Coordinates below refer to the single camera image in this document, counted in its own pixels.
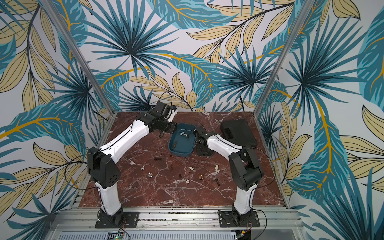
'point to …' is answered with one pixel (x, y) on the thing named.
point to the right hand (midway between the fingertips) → (204, 152)
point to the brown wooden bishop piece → (174, 145)
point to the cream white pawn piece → (181, 133)
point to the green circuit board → (120, 237)
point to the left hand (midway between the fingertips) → (174, 128)
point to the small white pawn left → (142, 168)
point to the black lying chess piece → (158, 158)
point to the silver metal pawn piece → (187, 135)
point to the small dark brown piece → (180, 176)
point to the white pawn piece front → (187, 181)
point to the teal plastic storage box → (182, 141)
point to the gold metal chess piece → (201, 177)
